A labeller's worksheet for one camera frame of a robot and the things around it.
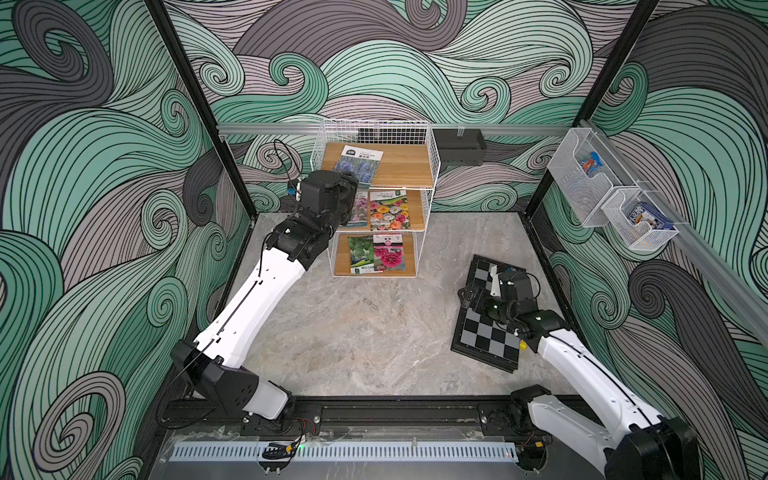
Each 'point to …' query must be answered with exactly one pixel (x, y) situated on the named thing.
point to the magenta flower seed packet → (389, 252)
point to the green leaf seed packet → (361, 249)
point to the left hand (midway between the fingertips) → (354, 174)
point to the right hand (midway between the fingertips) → (474, 298)
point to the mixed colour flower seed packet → (389, 210)
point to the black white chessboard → (480, 335)
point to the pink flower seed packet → (360, 211)
